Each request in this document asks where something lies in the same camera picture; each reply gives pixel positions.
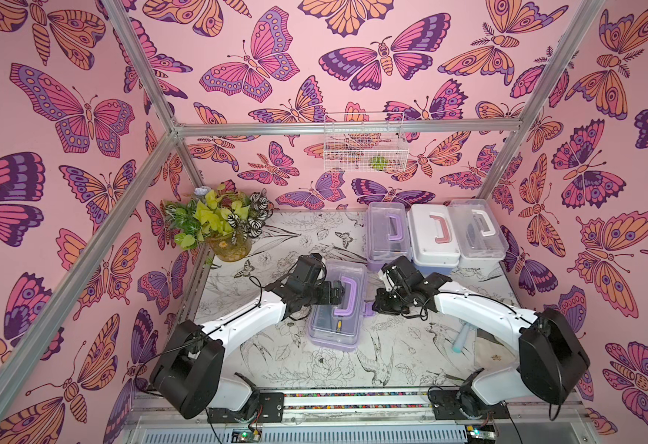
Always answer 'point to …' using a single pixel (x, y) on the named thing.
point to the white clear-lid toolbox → (479, 242)
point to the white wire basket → (365, 141)
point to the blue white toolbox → (433, 245)
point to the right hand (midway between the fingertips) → (373, 304)
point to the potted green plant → (224, 217)
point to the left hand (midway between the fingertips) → (335, 290)
